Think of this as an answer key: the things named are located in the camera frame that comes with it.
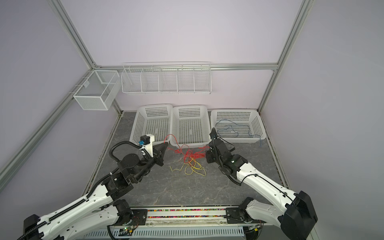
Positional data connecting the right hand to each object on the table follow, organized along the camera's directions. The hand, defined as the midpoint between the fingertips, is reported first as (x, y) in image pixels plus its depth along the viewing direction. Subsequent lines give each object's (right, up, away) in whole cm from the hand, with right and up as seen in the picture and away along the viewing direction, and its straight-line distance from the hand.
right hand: (210, 150), depth 81 cm
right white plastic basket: (+23, +13, +31) cm, 41 cm away
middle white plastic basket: (-13, +13, +31) cm, 36 cm away
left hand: (-21, +4, -12) cm, 25 cm away
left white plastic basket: (-41, +18, +35) cm, 57 cm away
